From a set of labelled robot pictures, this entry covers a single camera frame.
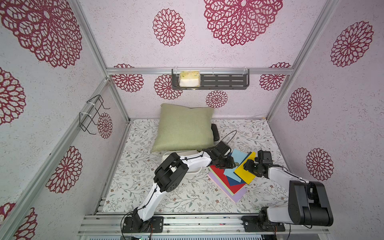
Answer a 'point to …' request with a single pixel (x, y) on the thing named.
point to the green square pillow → (181, 128)
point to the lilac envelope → (235, 197)
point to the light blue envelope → (238, 157)
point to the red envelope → (219, 172)
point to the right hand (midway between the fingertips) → (246, 164)
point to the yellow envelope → (247, 176)
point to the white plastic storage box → (184, 153)
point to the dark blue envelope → (233, 182)
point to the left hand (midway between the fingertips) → (233, 166)
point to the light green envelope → (213, 172)
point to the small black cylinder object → (215, 132)
